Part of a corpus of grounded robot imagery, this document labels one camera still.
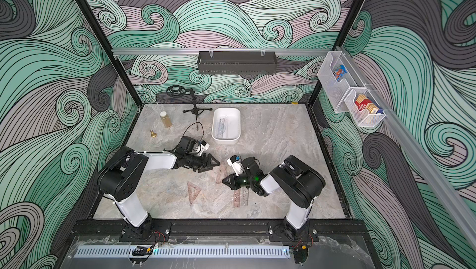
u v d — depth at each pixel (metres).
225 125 1.10
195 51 0.94
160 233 0.71
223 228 0.75
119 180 0.48
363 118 0.66
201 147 0.91
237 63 1.00
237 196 0.83
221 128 1.07
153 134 1.04
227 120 1.12
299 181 0.50
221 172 0.90
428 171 0.48
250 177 0.73
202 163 0.81
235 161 0.82
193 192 0.84
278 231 0.73
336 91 0.83
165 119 1.04
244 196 0.83
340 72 0.83
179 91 0.95
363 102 0.66
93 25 0.83
